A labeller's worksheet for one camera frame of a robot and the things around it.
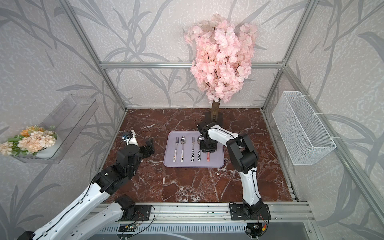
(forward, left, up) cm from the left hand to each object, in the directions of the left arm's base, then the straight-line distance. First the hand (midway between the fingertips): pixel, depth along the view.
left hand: (147, 141), depth 74 cm
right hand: (+7, -31, -23) cm, 39 cm away
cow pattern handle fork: (+14, -22, -24) cm, 35 cm away
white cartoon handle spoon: (+14, -15, -21) cm, 30 cm away
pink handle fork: (+3, -32, -23) cm, 39 cm away
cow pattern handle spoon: (+14, -26, -21) cm, 36 cm away
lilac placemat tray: (0, -37, -21) cm, 43 cm away
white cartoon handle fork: (+13, -11, -23) cm, 29 cm away
